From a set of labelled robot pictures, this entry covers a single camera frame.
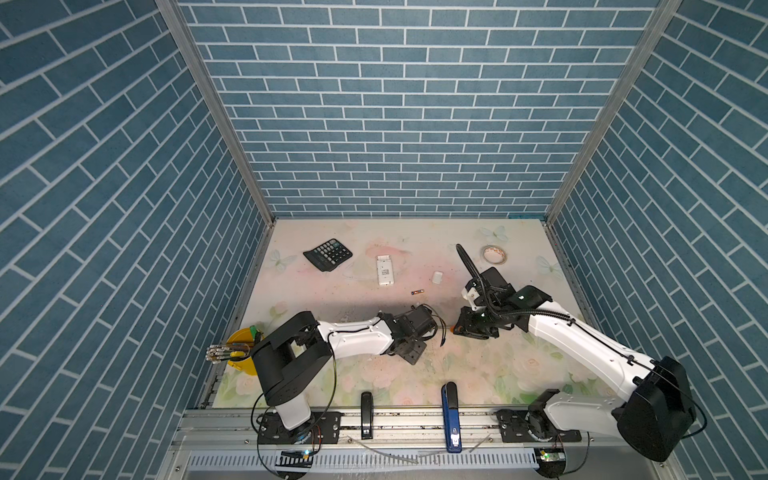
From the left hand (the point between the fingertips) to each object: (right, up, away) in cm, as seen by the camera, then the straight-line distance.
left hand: (414, 351), depth 87 cm
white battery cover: (+9, +20, +16) cm, 27 cm away
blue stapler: (+8, -11, -15) cm, 20 cm away
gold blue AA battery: (+2, +15, +12) cm, 20 cm away
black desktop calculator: (-31, +27, +19) cm, 45 cm away
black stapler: (-12, -11, -15) cm, 22 cm away
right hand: (+9, +9, -8) cm, 16 cm away
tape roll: (+31, +28, +24) cm, 48 cm away
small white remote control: (-9, +22, +16) cm, 29 cm away
